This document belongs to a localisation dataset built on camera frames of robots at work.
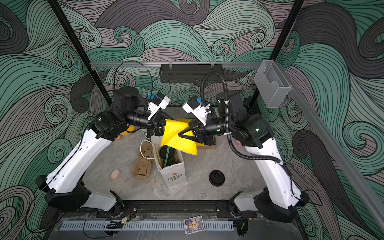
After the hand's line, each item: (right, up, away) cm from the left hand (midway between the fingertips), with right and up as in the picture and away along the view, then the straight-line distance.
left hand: (180, 128), depth 50 cm
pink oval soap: (-39, -29, +34) cm, 59 cm away
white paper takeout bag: (-5, -24, +20) cm, 31 cm away
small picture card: (+5, -46, +18) cm, 50 cm away
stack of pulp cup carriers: (-25, -26, +35) cm, 50 cm away
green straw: (-9, -16, +28) cm, 33 cm away
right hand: (+1, -2, +1) cm, 2 cm away
